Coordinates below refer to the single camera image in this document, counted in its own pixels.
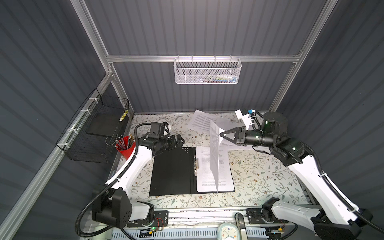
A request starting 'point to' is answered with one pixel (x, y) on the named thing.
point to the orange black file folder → (173, 172)
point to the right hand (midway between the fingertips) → (222, 137)
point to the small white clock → (228, 231)
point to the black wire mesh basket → (90, 135)
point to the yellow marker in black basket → (123, 115)
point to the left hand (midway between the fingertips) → (177, 142)
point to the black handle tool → (240, 222)
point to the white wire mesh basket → (204, 71)
